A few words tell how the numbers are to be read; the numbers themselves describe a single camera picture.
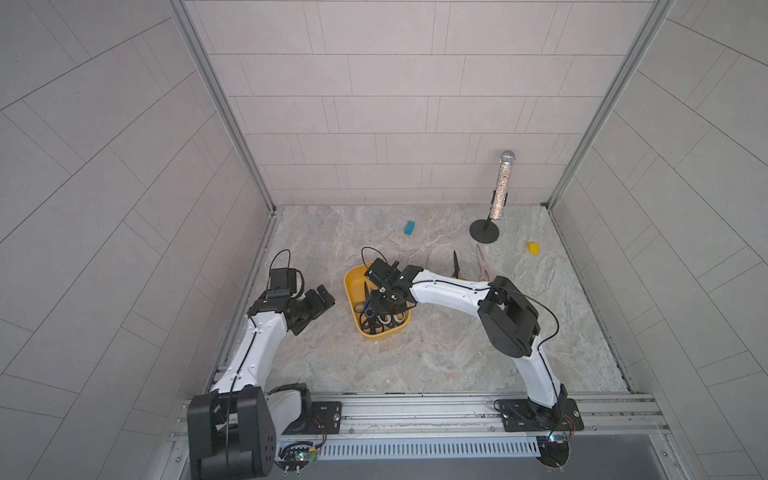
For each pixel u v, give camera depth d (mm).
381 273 708
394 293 654
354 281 928
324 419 708
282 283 644
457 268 989
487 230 1077
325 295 754
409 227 1086
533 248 1037
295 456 654
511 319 510
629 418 718
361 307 874
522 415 673
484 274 968
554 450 681
